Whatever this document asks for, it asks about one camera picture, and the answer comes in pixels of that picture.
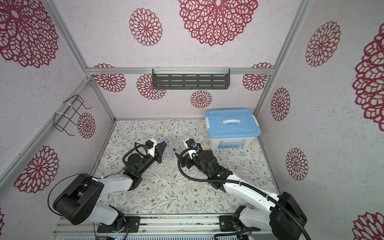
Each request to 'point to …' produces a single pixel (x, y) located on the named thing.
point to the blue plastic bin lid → (232, 123)
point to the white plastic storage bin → (232, 142)
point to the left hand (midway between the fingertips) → (165, 145)
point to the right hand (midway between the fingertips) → (183, 146)
